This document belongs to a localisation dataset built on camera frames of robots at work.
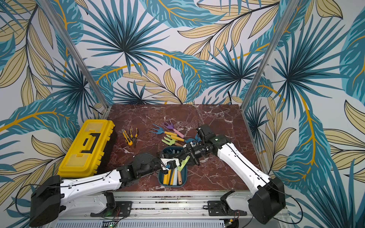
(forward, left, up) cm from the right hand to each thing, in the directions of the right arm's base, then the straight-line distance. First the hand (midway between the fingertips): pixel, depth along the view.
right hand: (175, 162), depth 64 cm
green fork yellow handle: (+28, +1, -23) cm, 36 cm away
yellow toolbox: (+9, +45, -7) cm, 47 cm away
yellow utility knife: (+29, +36, -23) cm, 51 cm away
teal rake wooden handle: (0, -1, -23) cm, 23 cm away
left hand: (+5, 0, -6) cm, 8 cm away
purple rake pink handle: (+38, +5, -24) cm, 45 cm away
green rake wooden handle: (-3, -4, +5) cm, 7 cm away
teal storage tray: (+16, +4, -18) cm, 25 cm away
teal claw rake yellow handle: (+8, -10, +6) cm, 14 cm away
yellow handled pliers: (+28, +30, -23) cm, 47 cm away
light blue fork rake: (-1, +1, -21) cm, 21 cm away
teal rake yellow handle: (-1, +7, -20) cm, 22 cm away
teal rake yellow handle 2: (0, +5, -22) cm, 22 cm away
